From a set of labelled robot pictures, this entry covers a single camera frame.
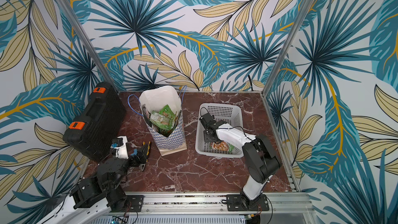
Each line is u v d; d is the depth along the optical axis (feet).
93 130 2.42
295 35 2.85
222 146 3.01
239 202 2.42
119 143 1.92
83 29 2.80
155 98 2.89
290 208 2.43
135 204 2.41
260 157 1.52
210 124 2.36
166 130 2.81
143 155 2.10
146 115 2.57
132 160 2.05
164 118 2.94
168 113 3.28
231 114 3.37
